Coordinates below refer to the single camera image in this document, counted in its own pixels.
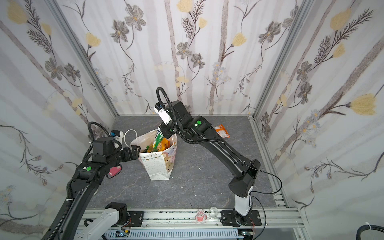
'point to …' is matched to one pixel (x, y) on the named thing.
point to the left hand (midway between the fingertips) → (130, 144)
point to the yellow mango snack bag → (164, 144)
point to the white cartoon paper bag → (159, 164)
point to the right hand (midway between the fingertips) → (160, 119)
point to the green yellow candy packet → (158, 138)
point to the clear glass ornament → (213, 212)
